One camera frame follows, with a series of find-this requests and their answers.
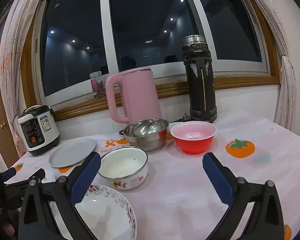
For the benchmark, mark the person's left hand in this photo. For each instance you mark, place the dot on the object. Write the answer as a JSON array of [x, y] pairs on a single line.
[[9, 229]]

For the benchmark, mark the pink electric kettle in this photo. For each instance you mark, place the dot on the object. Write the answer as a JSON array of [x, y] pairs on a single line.
[[137, 95]]

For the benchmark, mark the pale printed curtain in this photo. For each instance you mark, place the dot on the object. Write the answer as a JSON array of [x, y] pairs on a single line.
[[12, 80], [287, 92]]

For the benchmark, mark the white tablecloth with orange print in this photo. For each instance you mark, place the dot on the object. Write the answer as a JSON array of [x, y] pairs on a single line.
[[180, 192]]

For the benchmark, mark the stainless steel bowl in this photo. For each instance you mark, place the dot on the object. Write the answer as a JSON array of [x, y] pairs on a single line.
[[150, 140]]

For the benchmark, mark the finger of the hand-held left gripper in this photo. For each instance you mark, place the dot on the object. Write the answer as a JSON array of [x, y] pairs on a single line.
[[9, 174], [37, 174]]

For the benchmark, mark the grey plate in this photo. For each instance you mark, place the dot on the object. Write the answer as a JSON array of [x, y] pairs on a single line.
[[70, 152]]

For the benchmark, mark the black worn thermos flask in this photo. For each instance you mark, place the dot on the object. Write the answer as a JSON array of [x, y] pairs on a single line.
[[201, 92]]

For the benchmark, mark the window with wooden frame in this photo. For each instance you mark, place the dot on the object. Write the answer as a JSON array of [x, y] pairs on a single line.
[[75, 55]]

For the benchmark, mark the white enamel bowl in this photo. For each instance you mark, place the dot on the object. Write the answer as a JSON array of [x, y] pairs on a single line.
[[122, 163]]

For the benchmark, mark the white black rice cooker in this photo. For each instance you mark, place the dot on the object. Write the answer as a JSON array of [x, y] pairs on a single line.
[[40, 130]]

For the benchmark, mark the red plastic bowl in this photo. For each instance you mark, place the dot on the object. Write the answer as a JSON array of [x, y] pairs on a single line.
[[192, 146]]

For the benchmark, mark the clear jar of snacks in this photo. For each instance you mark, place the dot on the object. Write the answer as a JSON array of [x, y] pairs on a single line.
[[97, 85]]

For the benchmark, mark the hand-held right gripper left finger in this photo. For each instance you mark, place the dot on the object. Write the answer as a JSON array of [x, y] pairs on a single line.
[[86, 177]]

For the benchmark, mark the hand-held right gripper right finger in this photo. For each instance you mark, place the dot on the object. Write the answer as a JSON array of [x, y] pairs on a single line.
[[216, 177]]

